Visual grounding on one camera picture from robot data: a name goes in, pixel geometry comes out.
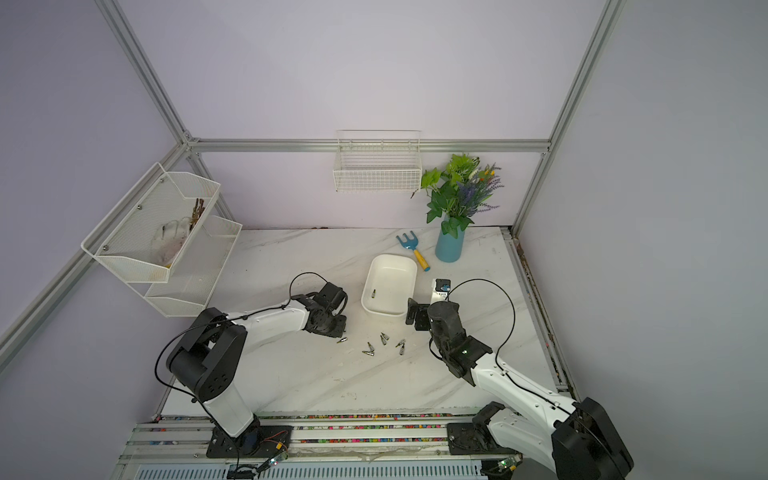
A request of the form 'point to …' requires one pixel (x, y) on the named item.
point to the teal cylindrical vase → (448, 248)
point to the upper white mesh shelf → (145, 234)
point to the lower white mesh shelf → (194, 277)
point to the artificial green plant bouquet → (460, 191)
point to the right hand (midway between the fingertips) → (426, 303)
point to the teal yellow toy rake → (412, 243)
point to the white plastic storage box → (389, 283)
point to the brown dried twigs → (196, 213)
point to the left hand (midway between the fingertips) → (335, 330)
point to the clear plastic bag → (169, 237)
